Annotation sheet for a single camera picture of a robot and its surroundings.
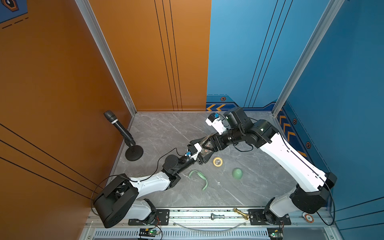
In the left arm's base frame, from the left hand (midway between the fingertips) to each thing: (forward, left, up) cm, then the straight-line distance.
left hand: (210, 141), depth 68 cm
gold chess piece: (-25, -18, -28) cm, 42 cm away
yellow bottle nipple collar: (+2, -6, -26) cm, 26 cm away
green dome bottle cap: (-5, -17, -26) cm, 31 cm away
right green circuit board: (-32, -32, -31) cm, 55 cm away
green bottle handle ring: (-7, +3, -25) cm, 26 cm away
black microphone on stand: (+10, +47, -29) cm, 56 cm away
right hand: (-2, +1, +1) cm, 2 cm away
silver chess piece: (-26, -2, -28) cm, 38 cm away
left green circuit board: (-32, +29, -30) cm, 53 cm away
